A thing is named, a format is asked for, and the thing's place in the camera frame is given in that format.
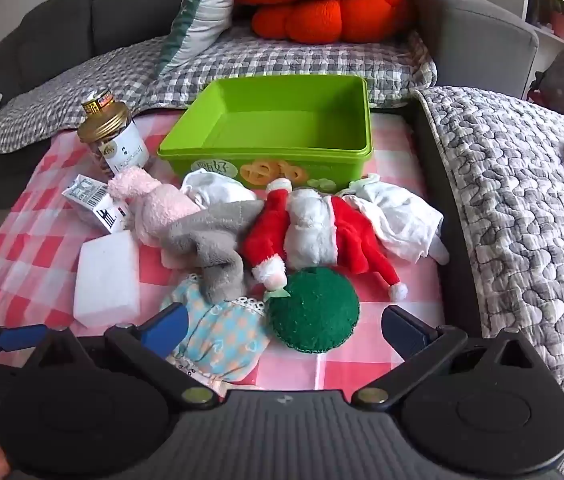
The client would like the white foam block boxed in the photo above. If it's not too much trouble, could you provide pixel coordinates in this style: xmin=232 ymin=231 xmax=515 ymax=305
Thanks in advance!
xmin=72 ymin=230 xmax=141 ymax=328

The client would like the green plastic box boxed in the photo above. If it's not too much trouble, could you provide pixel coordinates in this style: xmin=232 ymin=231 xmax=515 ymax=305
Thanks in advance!
xmin=157 ymin=76 xmax=374 ymax=193

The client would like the grey checkered sofa cover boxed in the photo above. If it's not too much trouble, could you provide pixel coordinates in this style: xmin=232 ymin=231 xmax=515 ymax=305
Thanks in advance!
xmin=0 ymin=25 xmax=438 ymax=171

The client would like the grey sofa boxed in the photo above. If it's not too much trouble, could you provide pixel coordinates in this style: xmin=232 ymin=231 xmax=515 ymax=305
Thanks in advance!
xmin=0 ymin=0 xmax=540 ymax=106

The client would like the green and white pillow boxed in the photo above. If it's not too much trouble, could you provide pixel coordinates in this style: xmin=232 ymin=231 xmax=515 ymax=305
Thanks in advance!
xmin=154 ymin=0 xmax=253 ymax=81

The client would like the orange knot cushion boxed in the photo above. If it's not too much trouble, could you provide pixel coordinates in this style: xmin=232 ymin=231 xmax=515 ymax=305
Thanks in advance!
xmin=234 ymin=0 xmax=407 ymax=45

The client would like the pink checkered tablecloth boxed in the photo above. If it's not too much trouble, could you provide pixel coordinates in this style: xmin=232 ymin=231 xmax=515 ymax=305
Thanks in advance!
xmin=0 ymin=105 xmax=448 ymax=393

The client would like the white cloth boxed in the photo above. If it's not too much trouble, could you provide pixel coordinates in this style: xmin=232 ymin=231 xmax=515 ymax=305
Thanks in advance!
xmin=337 ymin=173 xmax=450 ymax=265
xmin=180 ymin=169 xmax=257 ymax=211

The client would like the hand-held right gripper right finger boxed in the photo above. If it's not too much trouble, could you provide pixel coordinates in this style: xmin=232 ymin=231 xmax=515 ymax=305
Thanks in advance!
xmin=352 ymin=304 xmax=535 ymax=407

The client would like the blue orange checkered doll dress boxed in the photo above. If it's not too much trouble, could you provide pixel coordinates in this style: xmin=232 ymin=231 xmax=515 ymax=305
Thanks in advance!
xmin=161 ymin=274 xmax=273 ymax=386

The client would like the red santa plush toy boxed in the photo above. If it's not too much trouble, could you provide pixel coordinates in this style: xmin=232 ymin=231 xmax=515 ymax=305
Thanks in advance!
xmin=242 ymin=177 xmax=409 ymax=303

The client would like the glass jar with gold lid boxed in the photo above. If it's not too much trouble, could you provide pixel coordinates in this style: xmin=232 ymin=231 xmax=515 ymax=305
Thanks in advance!
xmin=78 ymin=89 xmax=150 ymax=178

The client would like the small white carton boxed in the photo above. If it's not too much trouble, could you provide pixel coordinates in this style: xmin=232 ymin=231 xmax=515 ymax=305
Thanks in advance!
xmin=60 ymin=174 xmax=130 ymax=235

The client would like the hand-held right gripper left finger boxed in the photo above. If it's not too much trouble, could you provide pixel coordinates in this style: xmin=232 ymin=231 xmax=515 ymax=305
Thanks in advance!
xmin=24 ymin=304 xmax=225 ymax=407

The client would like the pink and grey plush toy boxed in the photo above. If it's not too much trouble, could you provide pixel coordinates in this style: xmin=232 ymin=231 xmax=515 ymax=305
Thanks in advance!
xmin=159 ymin=200 xmax=265 ymax=306

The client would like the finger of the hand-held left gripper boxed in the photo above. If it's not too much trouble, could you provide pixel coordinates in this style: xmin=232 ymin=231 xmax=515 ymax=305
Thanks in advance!
xmin=0 ymin=322 xmax=50 ymax=361

